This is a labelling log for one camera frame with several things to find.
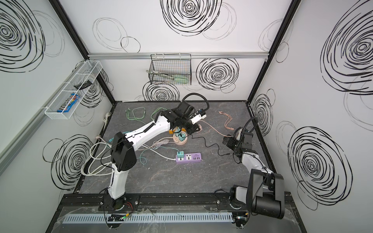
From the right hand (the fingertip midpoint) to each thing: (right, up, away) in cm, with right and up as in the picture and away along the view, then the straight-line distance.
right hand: (229, 140), depth 91 cm
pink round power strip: (-34, -1, +5) cm, 34 cm away
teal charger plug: (-31, -7, -8) cm, 32 cm away
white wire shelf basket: (-89, +44, +1) cm, 99 cm away
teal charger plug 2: (-30, +2, -1) cm, 30 cm away
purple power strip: (-26, -10, -4) cm, 28 cm away
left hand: (-19, +9, -6) cm, 22 cm away
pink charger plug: (-19, +9, -9) cm, 23 cm away
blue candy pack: (-86, +22, -19) cm, 91 cm away
